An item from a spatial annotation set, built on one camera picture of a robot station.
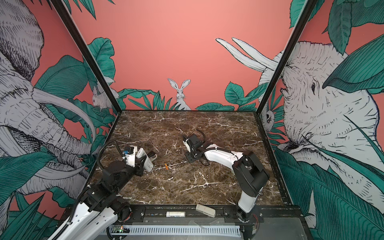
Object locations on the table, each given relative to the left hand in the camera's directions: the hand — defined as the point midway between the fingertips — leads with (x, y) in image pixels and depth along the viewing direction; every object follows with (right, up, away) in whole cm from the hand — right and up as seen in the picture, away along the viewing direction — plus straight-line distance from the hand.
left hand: (144, 154), depth 73 cm
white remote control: (0, -6, +5) cm, 8 cm away
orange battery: (+8, -11, +17) cm, 22 cm away
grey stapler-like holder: (-2, -4, +18) cm, 19 cm away
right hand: (+21, -3, +16) cm, 27 cm away
